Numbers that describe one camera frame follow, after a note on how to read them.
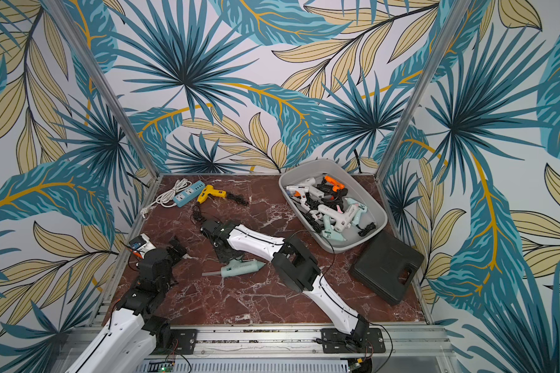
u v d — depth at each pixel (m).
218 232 0.69
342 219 0.98
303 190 1.04
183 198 1.07
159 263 0.60
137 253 0.91
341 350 0.73
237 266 0.86
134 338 0.54
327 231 0.96
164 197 1.07
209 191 1.10
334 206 1.00
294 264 0.57
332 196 1.06
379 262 0.85
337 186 1.04
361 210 1.02
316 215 1.00
